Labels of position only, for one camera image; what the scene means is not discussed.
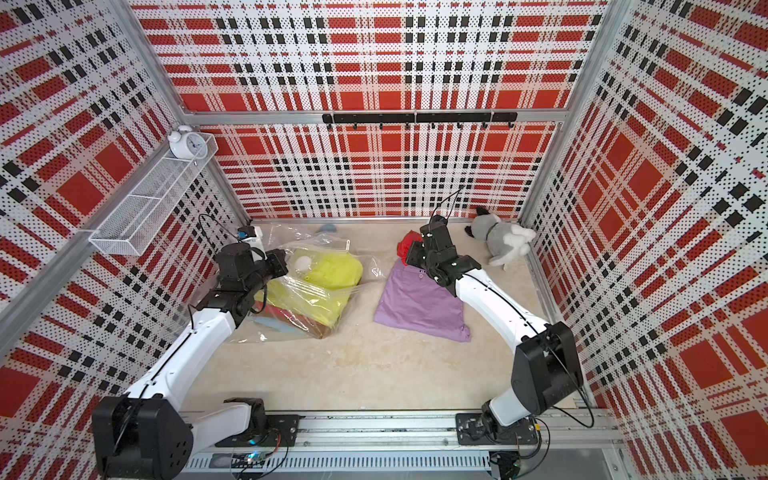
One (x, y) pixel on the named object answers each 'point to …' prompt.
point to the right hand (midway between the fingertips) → (414, 250)
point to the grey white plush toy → (505, 242)
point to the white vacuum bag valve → (303, 264)
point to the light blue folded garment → (279, 323)
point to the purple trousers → (408, 297)
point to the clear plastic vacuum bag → (292, 238)
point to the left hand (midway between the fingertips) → (289, 251)
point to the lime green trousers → (316, 282)
